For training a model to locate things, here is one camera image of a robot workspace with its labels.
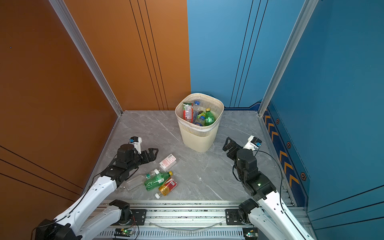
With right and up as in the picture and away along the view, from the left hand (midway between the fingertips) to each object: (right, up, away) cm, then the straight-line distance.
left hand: (153, 150), depth 83 cm
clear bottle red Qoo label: (+20, +21, +2) cm, 29 cm away
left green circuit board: (-11, -37, -12) cm, 41 cm away
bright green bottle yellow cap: (+29, +21, +12) cm, 37 cm away
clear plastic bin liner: (+32, +28, +7) cm, 43 cm away
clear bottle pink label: (+7, -8, +6) cm, 12 cm away
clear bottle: (-9, -18, +1) cm, 20 cm away
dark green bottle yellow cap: (+32, +18, +9) cm, 38 cm away
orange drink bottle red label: (+8, -20, -5) cm, 22 cm away
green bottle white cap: (+3, -16, -2) cm, 16 cm away
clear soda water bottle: (+24, +24, +11) cm, 36 cm away
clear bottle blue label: (+27, +16, +9) cm, 33 cm away
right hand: (+41, +5, -10) cm, 43 cm away
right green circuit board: (+50, -38, -12) cm, 64 cm away
